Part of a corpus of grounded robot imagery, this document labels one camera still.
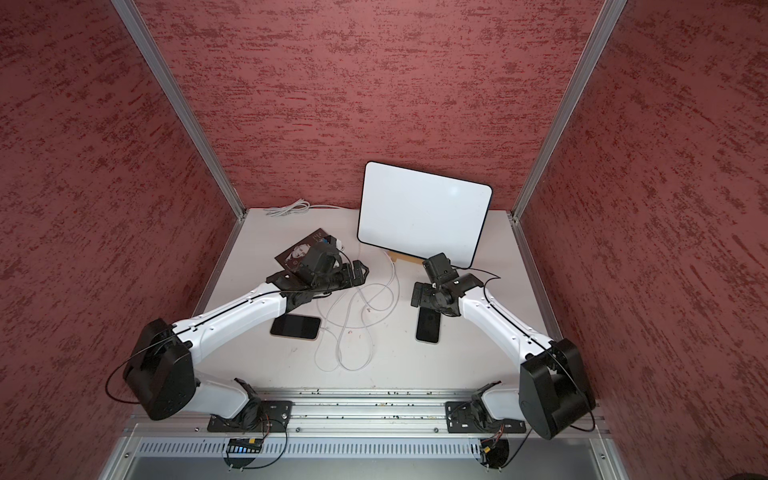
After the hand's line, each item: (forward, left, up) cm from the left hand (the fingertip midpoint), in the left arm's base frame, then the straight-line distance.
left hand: (354, 278), depth 84 cm
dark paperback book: (+16, +25, -13) cm, 33 cm away
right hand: (-5, -21, -6) cm, 23 cm away
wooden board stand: (+16, -13, -11) cm, 23 cm away
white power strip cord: (+41, +29, -11) cm, 51 cm away
